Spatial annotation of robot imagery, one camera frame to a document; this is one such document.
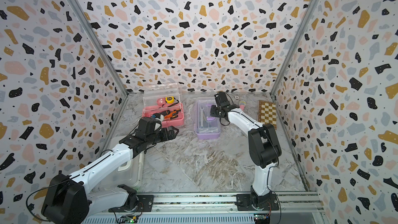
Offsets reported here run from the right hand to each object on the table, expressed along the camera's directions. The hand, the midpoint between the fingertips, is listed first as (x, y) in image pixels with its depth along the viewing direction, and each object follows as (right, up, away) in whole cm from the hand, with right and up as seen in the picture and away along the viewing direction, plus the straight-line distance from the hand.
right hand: (215, 110), depth 97 cm
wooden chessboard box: (+37, -2, +11) cm, 38 cm away
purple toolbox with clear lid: (-5, -10, -4) cm, 12 cm away
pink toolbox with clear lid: (-49, +15, +28) cm, 58 cm away
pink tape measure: (-37, +6, +8) cm, 38 cm away
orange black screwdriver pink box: (-31, -3, +9) cm, 32 cm away
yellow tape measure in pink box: (-31, +7, +9) cm, 33 cm away
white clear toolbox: (-41, -28, -25) cm, 56 cm away
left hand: (-23, -11, -13) cm, 28 cm away
